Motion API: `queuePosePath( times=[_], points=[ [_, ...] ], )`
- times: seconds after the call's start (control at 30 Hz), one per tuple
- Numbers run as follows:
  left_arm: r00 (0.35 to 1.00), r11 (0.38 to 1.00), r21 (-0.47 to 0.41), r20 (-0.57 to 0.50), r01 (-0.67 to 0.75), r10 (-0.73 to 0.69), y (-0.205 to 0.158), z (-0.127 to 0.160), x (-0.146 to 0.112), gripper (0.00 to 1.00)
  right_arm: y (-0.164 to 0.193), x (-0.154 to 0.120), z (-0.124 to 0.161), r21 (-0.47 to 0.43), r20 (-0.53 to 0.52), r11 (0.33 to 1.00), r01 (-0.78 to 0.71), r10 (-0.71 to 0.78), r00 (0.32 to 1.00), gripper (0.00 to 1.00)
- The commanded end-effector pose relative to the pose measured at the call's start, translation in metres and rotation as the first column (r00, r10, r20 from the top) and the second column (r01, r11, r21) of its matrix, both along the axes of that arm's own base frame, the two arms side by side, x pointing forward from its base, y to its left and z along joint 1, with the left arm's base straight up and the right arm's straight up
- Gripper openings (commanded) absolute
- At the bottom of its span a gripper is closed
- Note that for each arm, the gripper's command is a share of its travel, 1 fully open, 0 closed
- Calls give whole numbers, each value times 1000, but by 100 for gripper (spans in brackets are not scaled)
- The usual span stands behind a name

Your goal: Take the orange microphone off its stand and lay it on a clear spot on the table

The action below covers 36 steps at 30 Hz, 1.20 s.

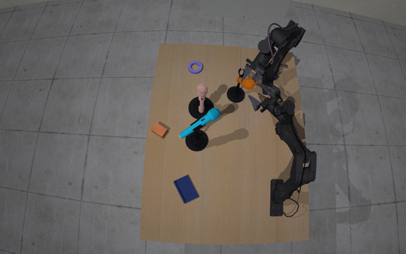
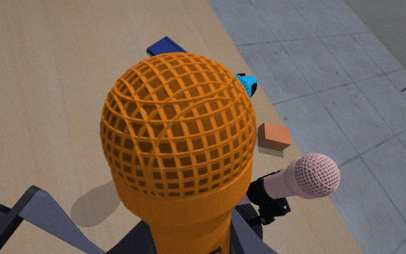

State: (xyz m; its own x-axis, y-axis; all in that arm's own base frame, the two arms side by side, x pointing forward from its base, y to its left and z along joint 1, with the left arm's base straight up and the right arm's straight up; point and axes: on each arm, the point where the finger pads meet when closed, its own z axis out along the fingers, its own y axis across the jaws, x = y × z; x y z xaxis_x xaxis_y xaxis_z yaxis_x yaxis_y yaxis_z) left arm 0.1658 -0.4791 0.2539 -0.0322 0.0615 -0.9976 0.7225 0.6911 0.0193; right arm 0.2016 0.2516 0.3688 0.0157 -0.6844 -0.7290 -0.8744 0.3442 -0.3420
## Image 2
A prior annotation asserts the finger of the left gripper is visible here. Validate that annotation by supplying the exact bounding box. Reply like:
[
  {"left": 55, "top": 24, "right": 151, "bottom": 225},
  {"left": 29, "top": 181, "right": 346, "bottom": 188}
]
[{"left": 18, "top": 189, "right": 106, "bottom": 254}]

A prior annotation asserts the pink microphone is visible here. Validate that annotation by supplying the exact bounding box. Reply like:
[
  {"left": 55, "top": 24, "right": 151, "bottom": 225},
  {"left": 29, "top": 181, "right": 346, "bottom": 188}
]
[{"left": 263, "top": 153, "right": 340, "bottom": 199}]

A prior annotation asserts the orange microphone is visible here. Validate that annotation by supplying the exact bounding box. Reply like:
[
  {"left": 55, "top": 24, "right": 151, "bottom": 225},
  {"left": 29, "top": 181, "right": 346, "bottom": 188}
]
[{"left": 99, "top": 52, "right": 257, "bottom": 254}]

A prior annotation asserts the orange rectangular block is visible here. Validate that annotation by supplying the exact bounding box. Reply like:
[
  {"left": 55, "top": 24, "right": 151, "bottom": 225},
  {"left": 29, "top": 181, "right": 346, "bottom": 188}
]
[{"left": 258, "top": 122, "right": 291, "bottom": 150}]

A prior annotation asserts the blue microphone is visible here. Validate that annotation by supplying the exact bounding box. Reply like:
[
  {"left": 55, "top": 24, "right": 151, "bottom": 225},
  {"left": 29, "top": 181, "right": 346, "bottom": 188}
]
[{"left": 234, "top": 74, "right": 257, "bottom": 99}]

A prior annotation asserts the dark blue notebook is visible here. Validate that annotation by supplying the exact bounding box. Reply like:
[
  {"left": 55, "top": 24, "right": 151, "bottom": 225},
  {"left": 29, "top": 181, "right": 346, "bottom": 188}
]
[{"left": 147, "top": 36, "right": 186, "bottom": 56}]

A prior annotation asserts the black microphone stand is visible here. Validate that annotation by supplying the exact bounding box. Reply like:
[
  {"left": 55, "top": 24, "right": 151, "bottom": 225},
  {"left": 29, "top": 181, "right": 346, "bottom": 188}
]
[
  {"left": 235, "top": 172, "right": 291, "bottom": 240},
  {"left": 236, "top": 73, "right": 257, "bottom": 97}
]

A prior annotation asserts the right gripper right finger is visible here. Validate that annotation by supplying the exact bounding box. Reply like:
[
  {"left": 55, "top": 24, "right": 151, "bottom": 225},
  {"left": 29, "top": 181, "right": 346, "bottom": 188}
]
[{"left": 229, "top": 208, "right": 278, "bottom": 254}]

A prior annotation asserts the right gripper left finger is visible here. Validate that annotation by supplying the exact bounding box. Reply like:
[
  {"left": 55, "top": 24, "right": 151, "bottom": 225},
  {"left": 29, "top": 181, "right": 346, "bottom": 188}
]
[{"left": 105, "top": 220, "right": 158, "bottom": 254}]

